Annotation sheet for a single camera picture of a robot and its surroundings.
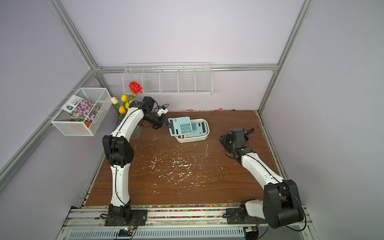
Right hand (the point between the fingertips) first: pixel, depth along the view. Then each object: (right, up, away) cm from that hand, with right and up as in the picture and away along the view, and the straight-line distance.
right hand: (219, 136), depth 88 cm
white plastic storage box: (-23, -3, +12) cm, 26 cm away
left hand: (-29, +6, +1) cm, 29 cm away
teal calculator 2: (-13, +4, +14) cm, 19 cm away
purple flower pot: (-71, +14, -14) cm, 74 cm away
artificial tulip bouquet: (-48, +27, -6) cm, 55 cm away
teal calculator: (-24, +6, +5) cm, 25 cm away
